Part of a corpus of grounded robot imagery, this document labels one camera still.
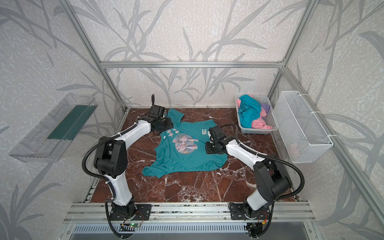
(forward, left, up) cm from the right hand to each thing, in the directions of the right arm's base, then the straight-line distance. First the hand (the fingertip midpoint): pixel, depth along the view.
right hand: (207, 144), depth 90 cm
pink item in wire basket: (-9, -43, +12) cm, 46 cm away
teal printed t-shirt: (+3, +16, -9) cm, 19 cm away
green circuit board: (-40, +36, -7) cm, 54 cm away
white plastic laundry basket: (+23, -46, -1) cm, 51 cm away
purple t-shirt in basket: (+32, -45, -1) cm, 55 cm away
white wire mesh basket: (-12, -38, +27) cm, 48 cm away
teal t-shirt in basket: (+27, -30, +2) cm, 40 cm away
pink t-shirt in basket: (+18, -37, -2) cm, 41 cm away
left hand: (+15, +23, +5) cm, 28 cm away
